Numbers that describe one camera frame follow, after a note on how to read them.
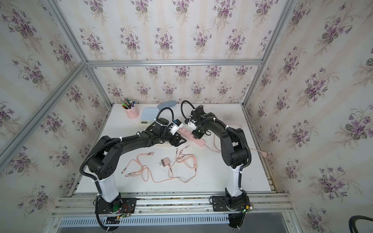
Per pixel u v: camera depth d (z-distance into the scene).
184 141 0.86
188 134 0.98
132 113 1.06
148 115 1.19
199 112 0.78
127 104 1.06
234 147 0.52
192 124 0.87
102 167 0.48
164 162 0.86
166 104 1.19
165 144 0.82
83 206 0.74
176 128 0.82
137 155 0.91
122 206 0.72
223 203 0.73
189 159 0.90
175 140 0.80
